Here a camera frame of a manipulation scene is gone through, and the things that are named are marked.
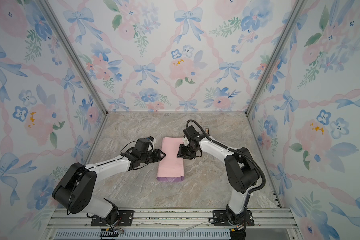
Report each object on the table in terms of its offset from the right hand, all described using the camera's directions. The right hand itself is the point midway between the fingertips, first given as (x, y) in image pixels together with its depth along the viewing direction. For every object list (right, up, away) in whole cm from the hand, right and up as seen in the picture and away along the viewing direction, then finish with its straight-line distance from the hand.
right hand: (178, 155), depth 89 cm
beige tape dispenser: (+19, +14, +14) cm, 28 cm away
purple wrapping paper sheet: (-4, -6, -4) cm, 8 cm away
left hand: (-8, +1, -1) cm, 8 cm away
